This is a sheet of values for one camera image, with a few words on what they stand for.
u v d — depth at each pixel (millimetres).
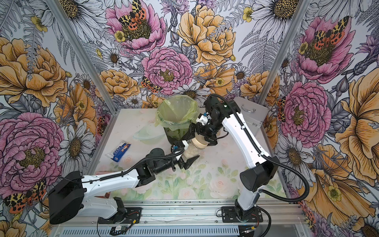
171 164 637
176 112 941
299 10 729
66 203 402
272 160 426
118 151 941
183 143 611
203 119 697
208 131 606
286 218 776
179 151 497
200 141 637
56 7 714
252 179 645
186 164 658
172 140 1017
